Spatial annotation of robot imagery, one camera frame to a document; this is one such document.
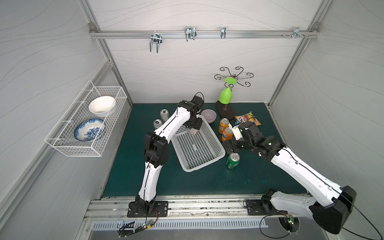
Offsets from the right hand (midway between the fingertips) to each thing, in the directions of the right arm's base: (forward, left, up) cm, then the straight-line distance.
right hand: (231, 139), depth 76 cm
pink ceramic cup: (+32, +10, -17) cm, 38 cm away
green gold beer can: (+10, +20, -8) cm, 24 cm away
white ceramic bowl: (+10, +69, +12) cm, 71 cm away
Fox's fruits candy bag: (+30, -17, -17) cm, 39 cm away
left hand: (+13, +20, -5) cm, 25 cm away
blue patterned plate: (-6, +66, +14) cm, 68 cm away
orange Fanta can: (+18, +2, -9) cm, 20 cm away
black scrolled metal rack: (+39, +6, +11) cm, 41 cm away
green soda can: (-7, -2, -10) cm, 13 cm away
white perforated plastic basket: (+5, +18, -20) cm, 27 cm away
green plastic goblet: (+34, +1, +1) cm, 34 cm away
